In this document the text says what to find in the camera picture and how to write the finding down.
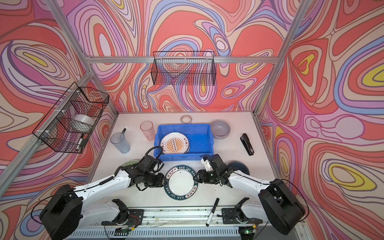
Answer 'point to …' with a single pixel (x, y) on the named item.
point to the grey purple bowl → (220, 129)
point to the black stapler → (246, 144)
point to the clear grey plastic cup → (117, 139)
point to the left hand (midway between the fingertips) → (167, 183)
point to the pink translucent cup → (148, 129)
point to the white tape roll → (83, 123)
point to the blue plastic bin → (200, 136)
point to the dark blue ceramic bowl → (238, 165)
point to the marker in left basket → (81, 139)
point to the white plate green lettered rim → (181, 184)
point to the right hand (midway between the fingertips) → (198, 182)
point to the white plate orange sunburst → (175, 143)
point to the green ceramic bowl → (130, 162)
